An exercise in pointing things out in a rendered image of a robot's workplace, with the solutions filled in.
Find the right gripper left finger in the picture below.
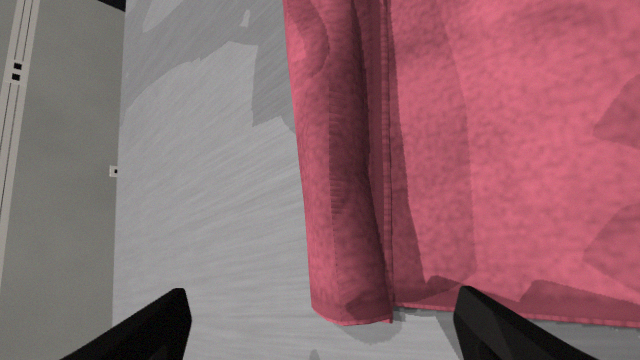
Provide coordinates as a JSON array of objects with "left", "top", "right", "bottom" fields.
[{"left": 60, "top": 288, "right": 192, "bottom": 360}]

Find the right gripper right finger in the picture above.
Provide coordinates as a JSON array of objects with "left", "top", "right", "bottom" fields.
[{"left": 453, "top": 286, "right": 598, "bottom": 360}]

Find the pink towel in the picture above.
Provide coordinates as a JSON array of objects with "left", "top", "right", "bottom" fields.
[{"left": 282, "top": 0, "right": 640, "bottom": 328}]

